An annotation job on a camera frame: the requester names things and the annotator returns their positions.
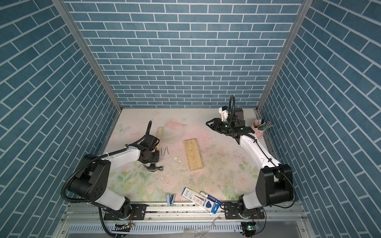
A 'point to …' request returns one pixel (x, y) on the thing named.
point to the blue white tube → (211, 198)
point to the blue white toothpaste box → (198, 199)
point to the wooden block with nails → (194, 156)
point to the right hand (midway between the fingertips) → (210, 124)
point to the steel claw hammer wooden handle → (153, 167)
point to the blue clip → (170, 200)
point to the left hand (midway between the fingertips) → (159, 158)
